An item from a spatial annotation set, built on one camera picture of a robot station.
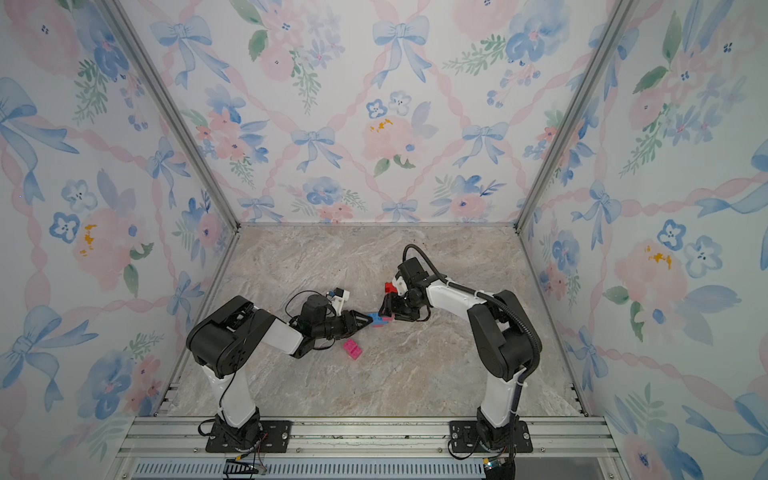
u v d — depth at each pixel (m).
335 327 0.82
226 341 0.50
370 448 0.73
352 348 0.85
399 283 0.89
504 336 0.49
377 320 0.91
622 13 0.69
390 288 0.99
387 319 0.84
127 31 0.72
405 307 0.81
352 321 0.85
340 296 0.89
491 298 0.52
